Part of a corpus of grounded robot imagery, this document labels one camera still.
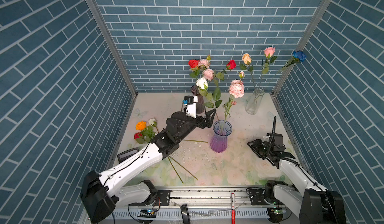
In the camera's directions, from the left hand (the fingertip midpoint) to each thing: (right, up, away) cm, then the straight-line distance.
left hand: (213, 109), depth 66 cm
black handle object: (-13, -47, 0) cm, 49 cm away
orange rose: (-45, -11, +32) cm, 56 cm away
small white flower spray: (+1, +6, +6) cm, 8 cm away
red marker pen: (+10, -47, +4) cm, 48 cm away
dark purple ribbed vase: (-6, +1, +6) cm, 8 cm away
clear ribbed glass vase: (+32, +5, +36) cm, 49 cm away
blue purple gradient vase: (+6, -11, +14) cm, 19 cm away
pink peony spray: (-3, +28, +26) cm, 38 cm away
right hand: (+24, -21, +21) cm, 39 cm away
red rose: (-10, +28, +27) cm, 41 cm away
